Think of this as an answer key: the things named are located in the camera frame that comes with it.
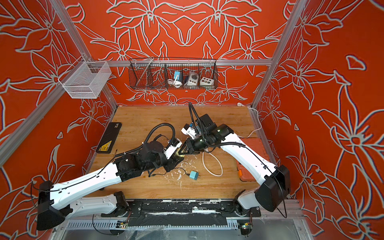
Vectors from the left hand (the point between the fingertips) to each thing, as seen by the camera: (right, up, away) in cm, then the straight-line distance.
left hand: (181, 154), depth 69 cm
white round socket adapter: (+6, +42, +21) cm, 47 cm away
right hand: (-1, +1, -3) cm, 3 cm away
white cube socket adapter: (+15, +41, +25) cm, 50 cm away
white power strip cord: (+22, -9, +20) cm, 31 cm away
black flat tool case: (-52, +4, +31) cm, 61 cm away
